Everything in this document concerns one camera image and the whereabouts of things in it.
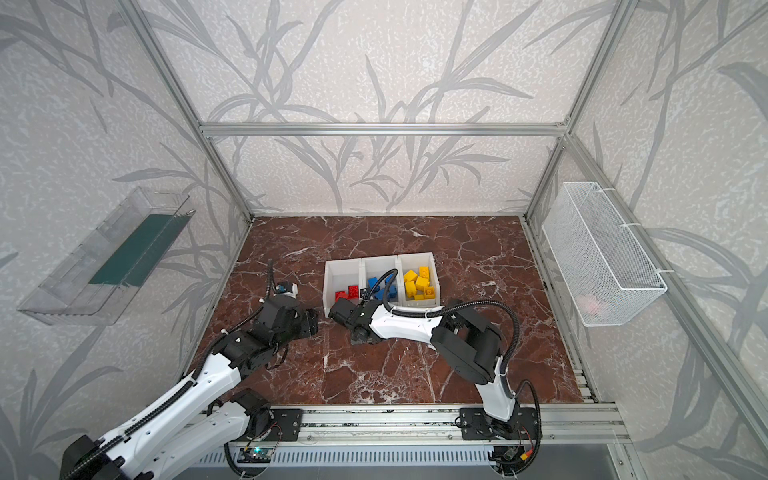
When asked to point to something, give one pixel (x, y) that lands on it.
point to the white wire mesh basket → (605, 272)
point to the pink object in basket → (587, 304)
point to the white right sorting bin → (412, 262)
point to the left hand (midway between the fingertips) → (314, 306)
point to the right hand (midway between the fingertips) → (365, 324)
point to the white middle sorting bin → (373, 270)
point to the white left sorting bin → (343, 279)
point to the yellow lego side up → (419, 297)
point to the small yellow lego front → (424, 272)
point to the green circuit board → (255, 455)
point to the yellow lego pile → (421, 283)
